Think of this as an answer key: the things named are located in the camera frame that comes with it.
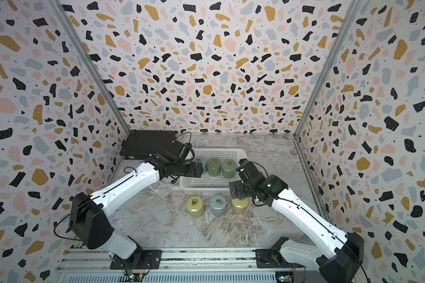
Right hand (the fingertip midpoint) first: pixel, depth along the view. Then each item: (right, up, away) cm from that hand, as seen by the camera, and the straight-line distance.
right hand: (240, 187), depth 77 cm
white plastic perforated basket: (-16, -2, +21) cm, 26 cm away
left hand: (-20, +7, +6) cm, 22 cm away
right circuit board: (+18, -35, -5) cm, 40 cm away
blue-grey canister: (-10, -9, +5) cm, 14 cm away
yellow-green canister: (-20, -10, +5) cm, 23 cm away
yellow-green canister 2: (0, -10, +5) cm, 11 cm away
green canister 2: (-4, +6, +19) cm, 20 cm away
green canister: (-13, +7, +19) cm, 24 cm away
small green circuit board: (-43, -35, -6) cm, 55 cm away
